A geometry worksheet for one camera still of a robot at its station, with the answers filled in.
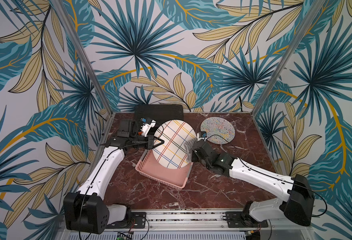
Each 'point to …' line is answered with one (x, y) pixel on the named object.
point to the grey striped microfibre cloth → (188, 146)
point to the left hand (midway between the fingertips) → (162, 143)
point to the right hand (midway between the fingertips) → (192, 149)
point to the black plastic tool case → (159, 113)
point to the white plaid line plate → (172, 154)
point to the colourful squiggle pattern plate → (219, 130)
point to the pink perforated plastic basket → (149, 166)
